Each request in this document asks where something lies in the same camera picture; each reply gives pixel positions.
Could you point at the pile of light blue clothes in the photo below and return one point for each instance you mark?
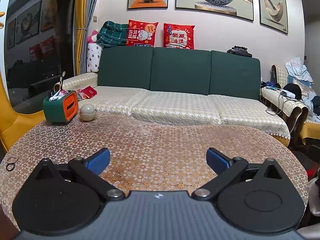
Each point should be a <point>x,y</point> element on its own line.
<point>298,71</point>

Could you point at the green plaid blanket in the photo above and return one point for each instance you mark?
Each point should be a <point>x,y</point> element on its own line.
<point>112,33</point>

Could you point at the pink plush toy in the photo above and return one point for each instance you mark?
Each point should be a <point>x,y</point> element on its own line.
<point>92,37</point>

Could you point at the yellow cloth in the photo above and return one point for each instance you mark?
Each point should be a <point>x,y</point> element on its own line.
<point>310,132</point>

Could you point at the white printed pillow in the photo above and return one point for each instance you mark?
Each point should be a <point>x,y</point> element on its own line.
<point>93,57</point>

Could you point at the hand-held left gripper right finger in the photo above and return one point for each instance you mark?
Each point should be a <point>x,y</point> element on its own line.
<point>216,160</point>

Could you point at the armchair with cream cover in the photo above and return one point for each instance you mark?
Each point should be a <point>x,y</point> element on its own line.
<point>279,72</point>

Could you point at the black massager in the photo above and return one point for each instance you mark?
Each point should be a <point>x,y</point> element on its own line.
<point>238,51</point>

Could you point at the green sofa with beige cover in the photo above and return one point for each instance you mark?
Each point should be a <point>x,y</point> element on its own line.
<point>175,105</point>

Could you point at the yellow chair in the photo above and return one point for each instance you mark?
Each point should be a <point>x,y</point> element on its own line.
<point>10,125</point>

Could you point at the red printed pillow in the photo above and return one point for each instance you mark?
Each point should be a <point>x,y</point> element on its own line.
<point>178,36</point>
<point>141,33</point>

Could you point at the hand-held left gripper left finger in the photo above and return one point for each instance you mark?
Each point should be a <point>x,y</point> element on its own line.
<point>98,161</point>

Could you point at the framed picture with curved shape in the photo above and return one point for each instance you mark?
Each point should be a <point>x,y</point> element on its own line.
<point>272,7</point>

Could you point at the white tube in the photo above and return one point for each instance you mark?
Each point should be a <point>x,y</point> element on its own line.
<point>56,97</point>

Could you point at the yellow curtain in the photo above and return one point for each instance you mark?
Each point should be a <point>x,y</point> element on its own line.
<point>80,5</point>

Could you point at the black hat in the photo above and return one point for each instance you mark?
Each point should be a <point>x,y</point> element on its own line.
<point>293,88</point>

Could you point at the red packet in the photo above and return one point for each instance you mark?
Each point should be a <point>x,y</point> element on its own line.
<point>88,91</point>

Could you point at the green and orange tissue box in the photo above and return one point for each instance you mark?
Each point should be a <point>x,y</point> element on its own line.
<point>56,110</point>

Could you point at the makeup brush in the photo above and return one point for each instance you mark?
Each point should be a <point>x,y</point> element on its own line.
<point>62,80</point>

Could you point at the beige round jar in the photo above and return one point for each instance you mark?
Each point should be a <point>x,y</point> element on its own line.
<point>87,113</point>

